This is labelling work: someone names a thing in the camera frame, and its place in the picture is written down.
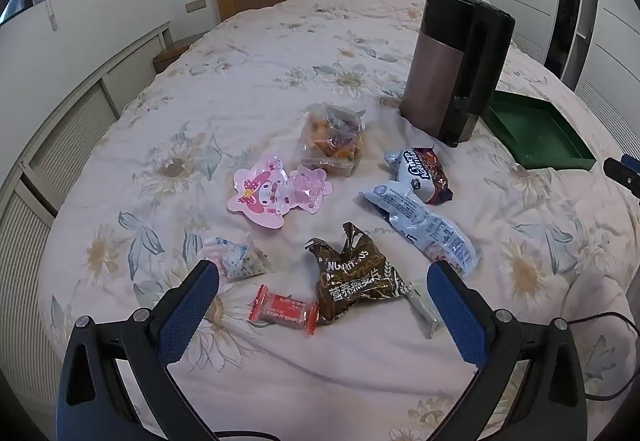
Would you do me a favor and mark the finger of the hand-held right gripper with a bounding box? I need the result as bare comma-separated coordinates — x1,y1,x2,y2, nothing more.
603,152,640,199

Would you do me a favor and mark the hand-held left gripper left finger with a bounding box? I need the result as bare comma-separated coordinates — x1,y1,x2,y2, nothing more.
56,259,221,441

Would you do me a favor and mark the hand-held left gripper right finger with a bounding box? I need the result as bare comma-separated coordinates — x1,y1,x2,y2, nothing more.
425,259,589,441

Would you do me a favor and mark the small white green snack packet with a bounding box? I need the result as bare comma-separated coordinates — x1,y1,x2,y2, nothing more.
406,278,441,339

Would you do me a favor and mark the small pastel candy packet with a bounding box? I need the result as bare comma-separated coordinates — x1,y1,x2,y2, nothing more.
205,236,271,281

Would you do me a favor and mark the green tray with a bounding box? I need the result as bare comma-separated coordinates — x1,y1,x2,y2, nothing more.
480,90,597,171

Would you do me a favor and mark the red snack bar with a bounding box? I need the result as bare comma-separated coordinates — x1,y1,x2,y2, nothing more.
248,284,319,336

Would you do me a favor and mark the long blue white snack packet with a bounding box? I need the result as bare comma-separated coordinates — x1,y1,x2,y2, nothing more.
361,182,482,277

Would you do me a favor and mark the brown oat snack packet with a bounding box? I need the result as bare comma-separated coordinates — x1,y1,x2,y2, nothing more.
306,222,413,326

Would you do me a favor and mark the large pink character snack packet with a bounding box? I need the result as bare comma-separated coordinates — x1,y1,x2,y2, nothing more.
227,152,293,231

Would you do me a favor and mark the blue and brown cookie packet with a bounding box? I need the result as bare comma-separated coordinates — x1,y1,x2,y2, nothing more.
384,146,453,206

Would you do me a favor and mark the small pink character snack packet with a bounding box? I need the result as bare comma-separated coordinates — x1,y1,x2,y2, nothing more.
287,166,335,216

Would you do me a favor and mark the clear bag of mixed snacks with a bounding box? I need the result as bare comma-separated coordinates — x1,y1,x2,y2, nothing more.
298,102,367,177

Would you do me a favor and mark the brown electric kettle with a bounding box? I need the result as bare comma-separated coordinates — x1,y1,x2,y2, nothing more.
399,0,517,148

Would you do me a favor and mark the white slatted cabinet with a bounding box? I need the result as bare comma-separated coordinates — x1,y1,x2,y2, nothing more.
0,21,172,317

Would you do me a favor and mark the wooden bedside table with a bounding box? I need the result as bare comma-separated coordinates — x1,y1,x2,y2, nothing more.
152,34,211,74

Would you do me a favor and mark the black cable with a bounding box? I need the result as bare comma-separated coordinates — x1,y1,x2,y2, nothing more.
565,311,640,402

